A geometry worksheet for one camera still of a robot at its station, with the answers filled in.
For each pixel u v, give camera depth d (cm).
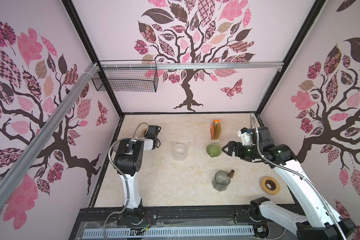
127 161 54
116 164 53
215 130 101
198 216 76
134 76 95
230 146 64
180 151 97
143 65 92
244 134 66
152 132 84
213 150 94
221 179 88
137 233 72
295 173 43
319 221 37
